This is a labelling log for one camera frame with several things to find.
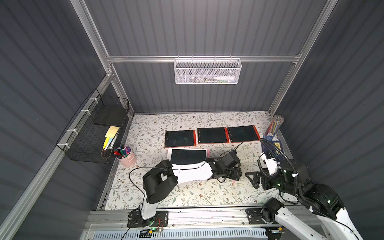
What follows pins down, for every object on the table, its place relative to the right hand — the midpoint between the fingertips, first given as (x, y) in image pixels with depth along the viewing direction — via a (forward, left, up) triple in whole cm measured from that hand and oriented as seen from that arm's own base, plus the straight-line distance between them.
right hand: (256, 172), depth 65 cm
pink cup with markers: (+15, +68, -12) cm, 71 cm away
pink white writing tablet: (+20, +32, -23) cm, 45 cm away
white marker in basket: (+57, +9, +11) cm, 59 cm away
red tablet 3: (+40, +14, -27) cm, 50 cm away
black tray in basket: (+31, +73, +6) cm, 80 cm away
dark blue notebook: (+29, -27, -21) cm, 45 cm away
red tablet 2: (+39, -7, -24) cm, 47 cm away
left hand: (+3, +2, -14) cm, 15 cm away
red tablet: (+34, +40, -23) cm, 57 cm away
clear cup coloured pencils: (+34, -23, -10) cm, 42 cm away
